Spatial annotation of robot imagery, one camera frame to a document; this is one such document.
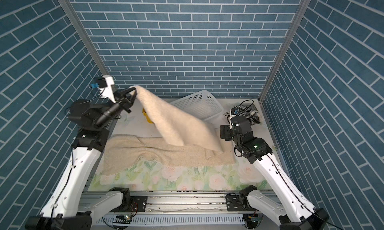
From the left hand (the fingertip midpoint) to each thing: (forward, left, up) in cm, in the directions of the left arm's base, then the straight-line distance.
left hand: (142, 89), depth 57 cm
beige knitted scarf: (-4, +23, -49) cm, 54 cm away
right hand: (-1, -39, -23) cm, 46 cm away
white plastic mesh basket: (+38, -26, -48) cm, 67 cm away
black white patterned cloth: (+18, -54, -32) cm, 66 cm away
